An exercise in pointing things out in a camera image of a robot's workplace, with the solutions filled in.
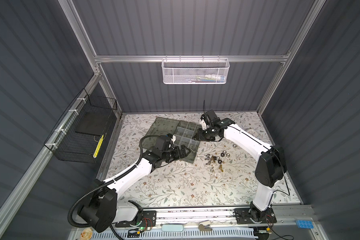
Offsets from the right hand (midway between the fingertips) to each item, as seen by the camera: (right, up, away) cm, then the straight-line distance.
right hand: (199, 138), depth 88 cm
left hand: (-8, -7, -6) cm, 12 cm away
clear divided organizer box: (-7, +2, +20) cm, 21 cm away
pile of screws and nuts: (+12, -15, +6) cm, 20 cm away
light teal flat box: (-15, -42, -17) cm, 47 cm away
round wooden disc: (-55, -44, -18) cm, 72 cm away
